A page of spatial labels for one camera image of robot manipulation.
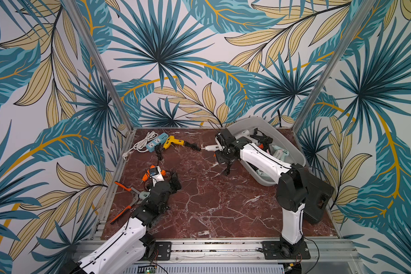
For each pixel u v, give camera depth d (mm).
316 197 843
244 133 1101
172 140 1099
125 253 560
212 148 907
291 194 495
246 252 748
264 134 1165
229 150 651
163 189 599
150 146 1064
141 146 1066
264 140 1066
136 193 882
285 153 1027
